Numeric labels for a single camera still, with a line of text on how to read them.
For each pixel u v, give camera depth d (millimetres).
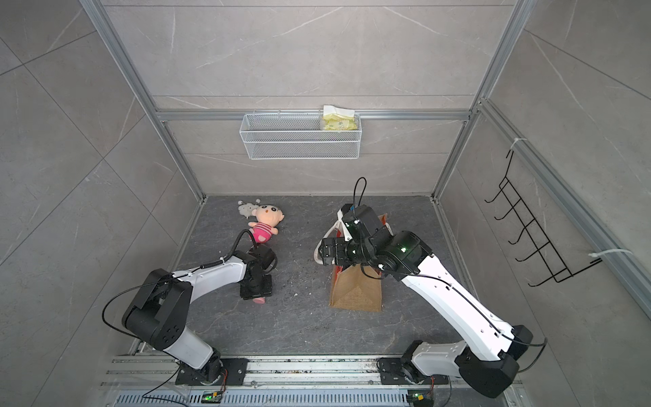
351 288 816
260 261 743
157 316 447
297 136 1007
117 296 424
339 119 858
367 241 464
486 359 387
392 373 730
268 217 1040
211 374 651
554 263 608
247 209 1105
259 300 843
